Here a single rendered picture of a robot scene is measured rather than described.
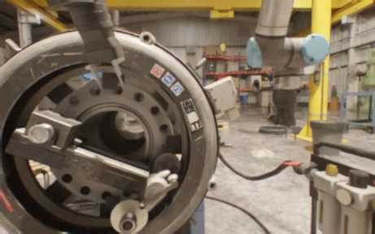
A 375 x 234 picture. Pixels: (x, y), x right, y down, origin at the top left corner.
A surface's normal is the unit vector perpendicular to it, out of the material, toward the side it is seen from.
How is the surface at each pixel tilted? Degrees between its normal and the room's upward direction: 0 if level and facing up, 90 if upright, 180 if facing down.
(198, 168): 90
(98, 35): 122
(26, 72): 90
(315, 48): 90
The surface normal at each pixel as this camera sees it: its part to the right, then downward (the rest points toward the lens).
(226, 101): 0.17, 0.08
